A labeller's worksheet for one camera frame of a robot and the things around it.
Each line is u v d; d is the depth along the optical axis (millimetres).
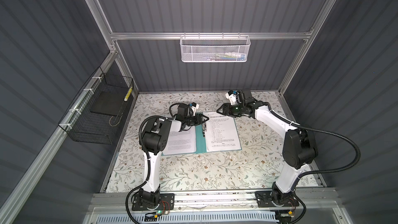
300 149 486
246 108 689
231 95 831
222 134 967
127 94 811
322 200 738
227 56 926
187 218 771
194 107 963
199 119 922
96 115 724
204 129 982
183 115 852
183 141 937
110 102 786
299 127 498
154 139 571
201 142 940
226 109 787
